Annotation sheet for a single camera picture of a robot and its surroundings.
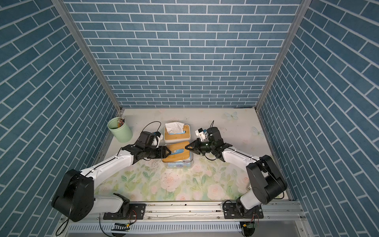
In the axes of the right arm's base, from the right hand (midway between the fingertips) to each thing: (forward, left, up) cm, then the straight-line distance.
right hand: (187, 148), depth 81 cm
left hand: (0, +10, -6) cm, 12 cm away
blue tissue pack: (-5, +4, -10) cm, 12 cm away
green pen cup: (+11, +45, 0) cm, 46 cm away
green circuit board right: (-31, -35, -15) cm, 49 cm away
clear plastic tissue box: (-4, -2, -5) cm, 7 cm away
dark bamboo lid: (-1, +5, -5) cm, 7 cm away
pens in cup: (+13, +43, +4) cm, 45 cm away
